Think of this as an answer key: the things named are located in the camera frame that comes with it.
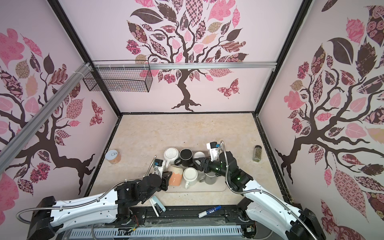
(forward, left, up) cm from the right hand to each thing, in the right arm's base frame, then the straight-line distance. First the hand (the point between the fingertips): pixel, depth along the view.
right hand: (196, 159), depth 74 cm
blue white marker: (-20, -6, -17) cm, 28 cm away
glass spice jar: (+10, -39, -16) cm, 43 cm away
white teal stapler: (-18, +20, -16) cm, 31 cm away
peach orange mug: (-6, +11, -9) cm, 15 cm away
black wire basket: (+52, +49, +16) cm, 74 cm away
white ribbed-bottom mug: (+9, +15, -11) cm, 20 cm away
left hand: (-5, +14, -8) cm, 17 cm away
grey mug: (-5, -7, -12) cm, 15 cm away
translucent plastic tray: (-7, -14, -20) cm, 25 cm away
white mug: (-4, +3, -11) cm, 12 cm away
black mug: (+6, +6, -10) cm, 13 cm away
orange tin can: (+9, +51, -13) cm, 53 cm away
